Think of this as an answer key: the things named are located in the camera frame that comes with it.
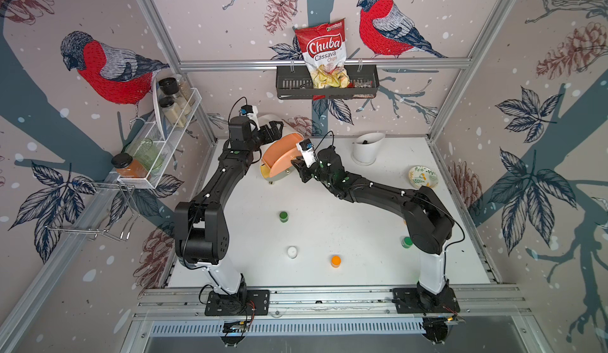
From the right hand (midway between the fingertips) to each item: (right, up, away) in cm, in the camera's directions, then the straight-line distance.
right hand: (293, 159), depth 86 cm
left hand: (-5, +15, 0) cm, 16 cm away
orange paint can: (+15, -35, -7) cm, 39 cm away
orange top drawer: (-5, +2, -2) cm, 6 cm away
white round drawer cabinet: (-3, +13, +9) cm, 16 cm away
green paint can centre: (-4, -23, +5) cm, 24 cm away
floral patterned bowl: (+56, -8, +17) cm, 59 cm away
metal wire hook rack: (-45, -12, -30) cm, 55 cm away
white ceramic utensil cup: (+31, +4, +18) cm, 37 cm away
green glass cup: (-42, +2, -19) cm, 46 cm away
